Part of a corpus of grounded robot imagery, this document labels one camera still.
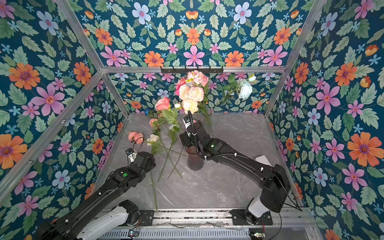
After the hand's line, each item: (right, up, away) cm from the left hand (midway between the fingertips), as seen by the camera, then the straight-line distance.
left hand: (151, 161), depth 81 cm
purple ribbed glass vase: (+24, -2, +5) cm, 25 cm away
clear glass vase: (+31, +24, +17) cm, 43 cm away
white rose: (-7, +10, +19) cm, 23 cm away
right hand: (+22, +19, -4) cm, 29 cm away
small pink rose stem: (+6, +12, +23) cm, 27 cm away
